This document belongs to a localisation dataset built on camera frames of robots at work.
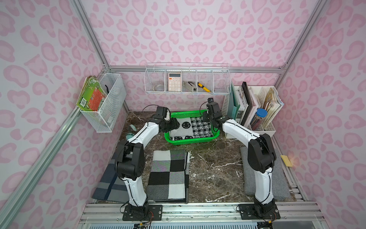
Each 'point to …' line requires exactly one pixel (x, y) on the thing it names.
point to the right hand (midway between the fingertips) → (205, 112)
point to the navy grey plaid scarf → (112, 187)
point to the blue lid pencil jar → (259, 124)
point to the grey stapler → (189, 86)
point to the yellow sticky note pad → (287, 161)
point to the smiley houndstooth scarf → (191, 127)
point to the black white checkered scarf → (168, 180)
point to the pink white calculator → (174, 82)
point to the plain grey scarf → (280, 190)
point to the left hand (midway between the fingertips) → (175, 122)
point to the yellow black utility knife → (205, 88)
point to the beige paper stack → (274, 104)
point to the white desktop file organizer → (252, 107)
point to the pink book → (256, 105)
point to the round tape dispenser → (158, 88)
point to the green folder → (233, 106)
